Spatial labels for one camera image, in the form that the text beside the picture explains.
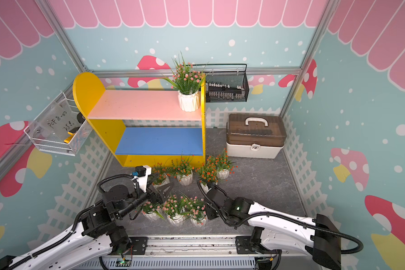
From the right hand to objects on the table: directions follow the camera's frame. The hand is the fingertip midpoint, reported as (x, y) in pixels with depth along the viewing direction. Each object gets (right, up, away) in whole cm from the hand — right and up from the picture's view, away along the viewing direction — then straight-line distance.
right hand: (206, 208), depth 77 cm
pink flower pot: (-5, +3, -7) cm, 9 cm away
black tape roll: (-60, +42, +2) cm, 73 cm away
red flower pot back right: (+9, +18, +8) cm, 22 cm away
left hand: (-16, +14, -9) cm, 23 cm away
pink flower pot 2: (-14, +2, -6) cm, 16 cm away
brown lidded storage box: (+25, +34, +11) cm, 44 cm away
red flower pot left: (-22, +13, +6) cm, 26 cm away
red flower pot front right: (0, +15, +4) cm, 16 cm away
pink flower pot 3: (-25, 0, -2) cm, 25 cm away
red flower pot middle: (-12, +17, +5) cm, 21 cm away
